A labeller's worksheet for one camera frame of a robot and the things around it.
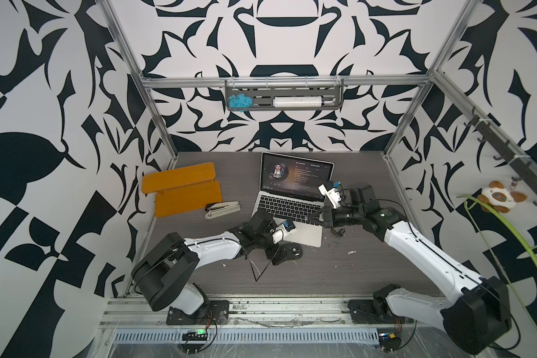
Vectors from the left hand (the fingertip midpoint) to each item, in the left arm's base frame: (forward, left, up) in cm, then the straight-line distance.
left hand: (284, 238), depth 85 cm
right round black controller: (-32, -31, -7) cm, 45 cm away
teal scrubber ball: (+46, +16, +29) cm, 57 cm away
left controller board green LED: (-28, +29, -8) cm, 41 cm away
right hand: (+1, -6, +15) cm, 16 cm away
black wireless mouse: (-4, -2, -2) cm, 5 cm away
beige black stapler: (+16, +27, -3) cm, 32 cm away
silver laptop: (+23, -4, 0) cm, 23 cm away
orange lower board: (+22, +42, -4) cm, 48 cm away
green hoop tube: (-21, -56, +17) cm, 63 cm away
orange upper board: (+24, +48, +7) cm, 54 cm away
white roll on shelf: (+44, -7, +30) cm, 54 cm away
